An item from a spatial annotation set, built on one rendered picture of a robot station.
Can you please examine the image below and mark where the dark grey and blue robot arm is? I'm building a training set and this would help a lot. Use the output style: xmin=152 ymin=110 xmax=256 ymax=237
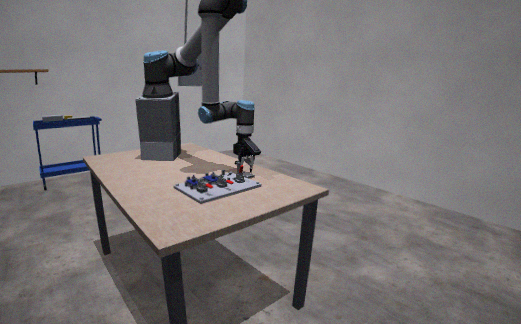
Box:
xmin=143 ymin=0 xmax=255 ymax=134

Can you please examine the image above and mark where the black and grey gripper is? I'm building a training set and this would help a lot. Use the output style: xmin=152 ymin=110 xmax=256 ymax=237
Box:
xmin=233 ymin=133 xmax=255 ymax=173

